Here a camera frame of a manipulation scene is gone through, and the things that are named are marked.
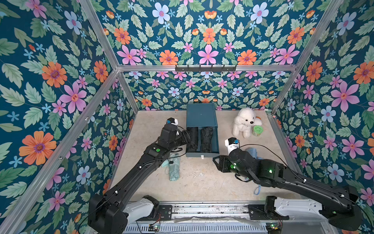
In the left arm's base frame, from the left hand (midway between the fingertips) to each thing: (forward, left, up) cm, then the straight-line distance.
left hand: (190, 133), depth 77 cm
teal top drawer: (-9, -4, -7) cm, 12 cm away
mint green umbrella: (-6, +17, -22) cm, 29 cm away
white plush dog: (+13, -35, -9) cm, 38 cm away
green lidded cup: (+14, -48, -21) cm, 54 cm away
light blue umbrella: (-4, -39, -19) cm, 44 cm away
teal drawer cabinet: (+15, -8, -3) cm, 17 cm away
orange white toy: (+21, -51, -20) cm, 59 cm away
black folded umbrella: (-4, -1, -7) cm, 8 cm away
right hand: (-16, -11, 0) cm, 19 cm away
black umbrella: (+1, -9, -3) cm, 10 cm away
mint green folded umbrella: (-8, +11, -19) cm, 23 cm away
